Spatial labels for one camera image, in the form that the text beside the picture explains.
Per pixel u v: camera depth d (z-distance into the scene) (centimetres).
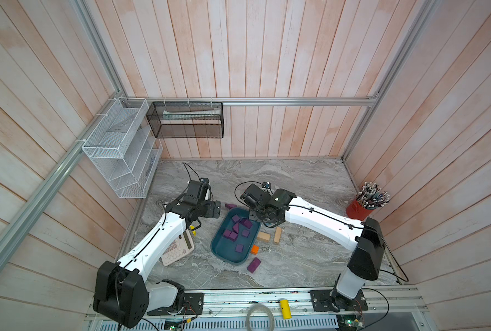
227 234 88
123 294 39
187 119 90
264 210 59
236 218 93
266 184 73
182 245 86
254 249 85
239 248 86
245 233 90
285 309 71
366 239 44
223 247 87
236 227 91
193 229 68
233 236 88
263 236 89
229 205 94
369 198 84
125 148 69
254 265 82
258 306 71
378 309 73
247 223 92
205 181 75
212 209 74
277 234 90
